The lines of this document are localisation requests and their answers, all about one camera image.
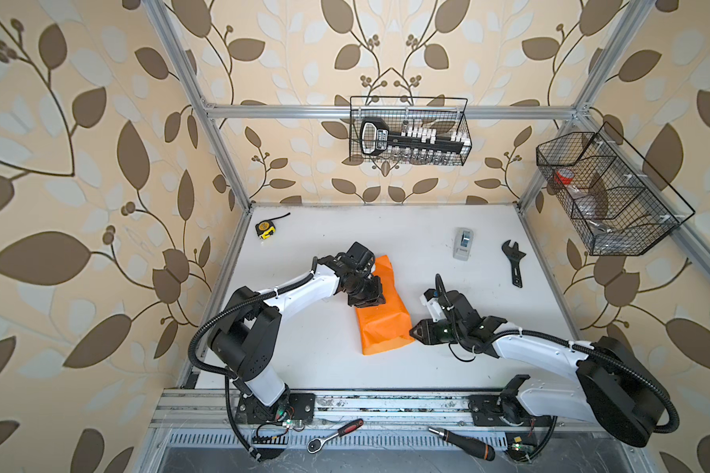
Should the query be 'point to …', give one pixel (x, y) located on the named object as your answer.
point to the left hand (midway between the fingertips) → (382, 298)
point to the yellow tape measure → (264, 229)
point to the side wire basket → (617, 203)
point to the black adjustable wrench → (515, 254)
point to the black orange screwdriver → (470, 446)
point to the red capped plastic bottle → (565, 176)
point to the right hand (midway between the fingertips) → (413, 333)
